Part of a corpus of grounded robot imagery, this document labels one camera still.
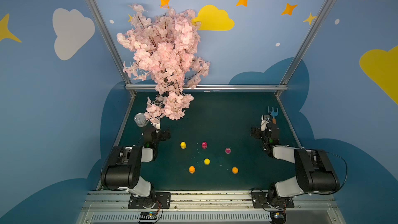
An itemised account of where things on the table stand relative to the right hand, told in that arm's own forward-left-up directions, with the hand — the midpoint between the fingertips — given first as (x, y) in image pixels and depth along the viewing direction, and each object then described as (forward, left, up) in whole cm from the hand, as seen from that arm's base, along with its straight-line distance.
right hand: (263, 124), depth 95 cm
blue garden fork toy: (+13, -12, -6) cm, 19 cm away
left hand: (-5, +64, +1) cm, 64 cm away
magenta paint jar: (-14, +36, -5) cm, 39 cm away
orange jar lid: (-27, +19, -6) cm, 33 cm away
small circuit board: (-50, +61, -8) cm, 80 cm away
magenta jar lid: (-16, +22, -6) cm, 28 cm away
